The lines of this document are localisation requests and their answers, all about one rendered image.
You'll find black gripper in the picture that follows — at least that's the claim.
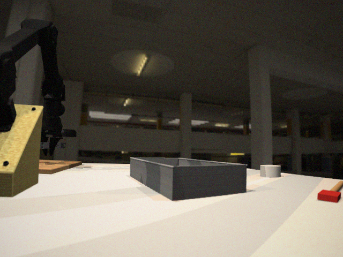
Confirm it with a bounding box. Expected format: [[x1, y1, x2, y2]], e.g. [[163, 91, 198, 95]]
[[41, 112, 76, 156]]

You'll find grey cylinder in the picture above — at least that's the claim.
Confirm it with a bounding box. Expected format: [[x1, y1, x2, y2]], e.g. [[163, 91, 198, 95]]
[[260, 165, 281, 178]]

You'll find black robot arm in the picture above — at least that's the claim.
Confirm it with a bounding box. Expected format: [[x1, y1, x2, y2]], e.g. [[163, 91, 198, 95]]
[[0, 18, 65, 132]]

